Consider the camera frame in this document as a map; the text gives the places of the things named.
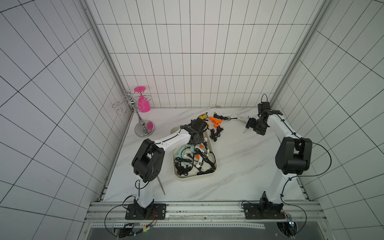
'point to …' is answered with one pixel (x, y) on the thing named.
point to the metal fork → (158, 179)
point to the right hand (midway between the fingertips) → (246, 126)
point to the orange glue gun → (216, 121)
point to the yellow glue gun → (203, 116)
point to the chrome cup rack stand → (137, 102)
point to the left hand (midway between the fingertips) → (196, 142)
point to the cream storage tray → (193, 160)
